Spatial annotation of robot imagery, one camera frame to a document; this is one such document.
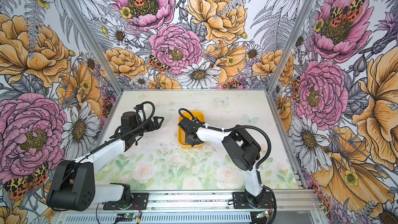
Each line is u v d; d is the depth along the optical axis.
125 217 0.71
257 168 0.54
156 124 0.79
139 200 0.75
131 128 0.69
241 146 0.53
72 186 0.42
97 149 0.52
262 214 0.72
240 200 0.74
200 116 0.99
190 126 0.75
